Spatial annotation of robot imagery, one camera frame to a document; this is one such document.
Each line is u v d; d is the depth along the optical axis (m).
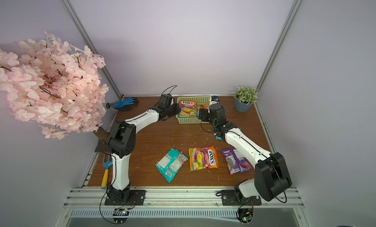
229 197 0.73
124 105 1.11
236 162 0.83
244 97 0.98
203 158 0.85
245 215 0.70
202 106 1.10
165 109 0.79
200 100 1.26
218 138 0.95
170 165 0.83
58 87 0.56
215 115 0.63
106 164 0.86
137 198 0.73
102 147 0.93
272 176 0.41
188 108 1.03
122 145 0.55
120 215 0.72
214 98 0.73
